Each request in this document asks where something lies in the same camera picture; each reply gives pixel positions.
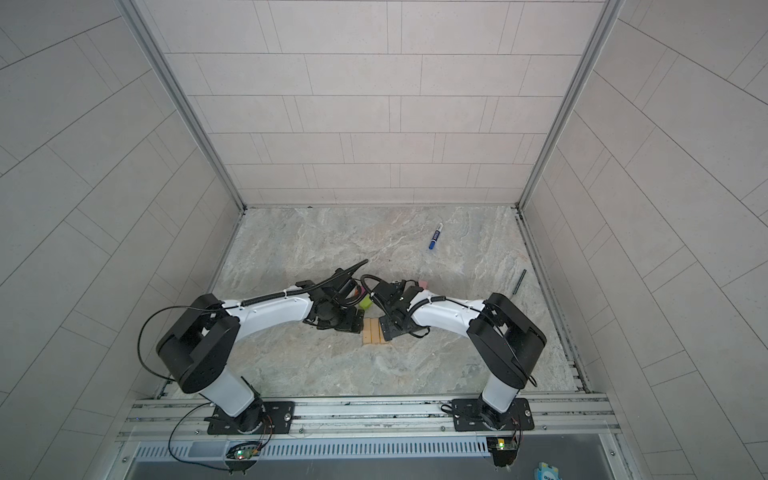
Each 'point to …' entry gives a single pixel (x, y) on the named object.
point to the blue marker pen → (435, 237)
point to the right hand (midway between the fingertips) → (400, 330)
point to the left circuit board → (244, 450)
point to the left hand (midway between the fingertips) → (362, 324)
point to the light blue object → (546, 472)
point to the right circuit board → (504, 450)
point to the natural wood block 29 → (374, 330)
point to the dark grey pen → (519, 282)
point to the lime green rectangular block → (366, 302)
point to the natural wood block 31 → (366, 332)
